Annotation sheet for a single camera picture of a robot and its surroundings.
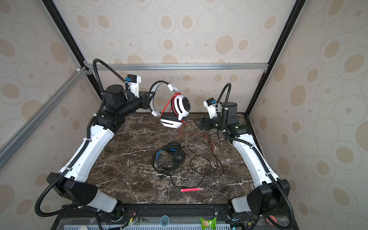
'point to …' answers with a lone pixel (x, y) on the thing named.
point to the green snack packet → (211, 224)
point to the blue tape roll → (165, 220)
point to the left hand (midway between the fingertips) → (156, 90)
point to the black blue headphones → (178, 154)
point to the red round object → (269, 222)
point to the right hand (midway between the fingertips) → (200, 118)
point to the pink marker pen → (189, 189)
